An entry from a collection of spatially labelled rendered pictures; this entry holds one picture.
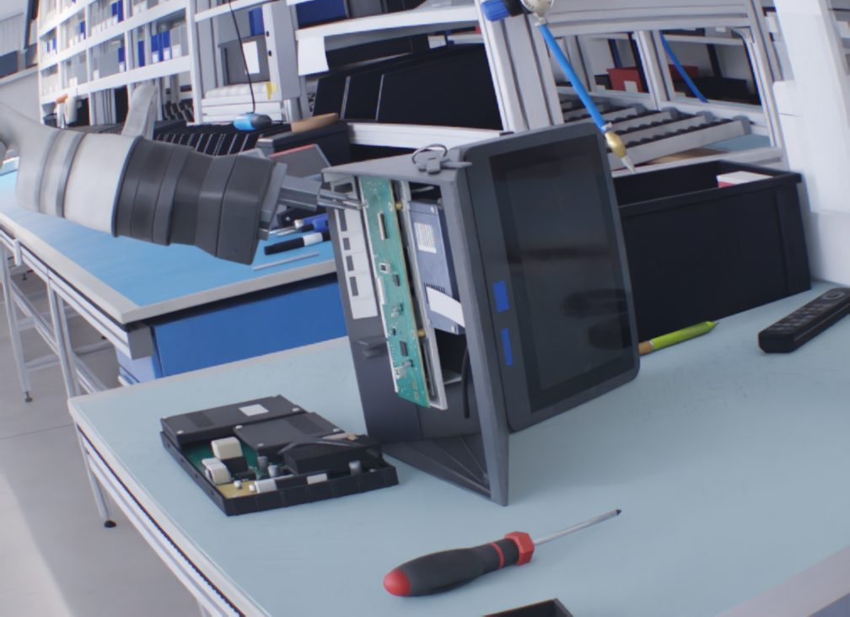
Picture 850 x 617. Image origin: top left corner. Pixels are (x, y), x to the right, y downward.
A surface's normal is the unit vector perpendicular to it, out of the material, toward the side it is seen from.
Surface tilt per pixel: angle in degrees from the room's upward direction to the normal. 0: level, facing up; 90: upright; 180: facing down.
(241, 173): 45
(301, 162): 32
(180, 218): 130
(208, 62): 90
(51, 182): 94
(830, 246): 90
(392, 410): 90
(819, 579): 9
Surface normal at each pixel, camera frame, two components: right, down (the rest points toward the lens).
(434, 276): -0.92, 0.22
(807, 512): -0.17, -0.97
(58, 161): 0.04, -0.18
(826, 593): 0.04, -0.80
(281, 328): 0.34, 0.10
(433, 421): -0.18, 0.20
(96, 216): -0.16, 0.69
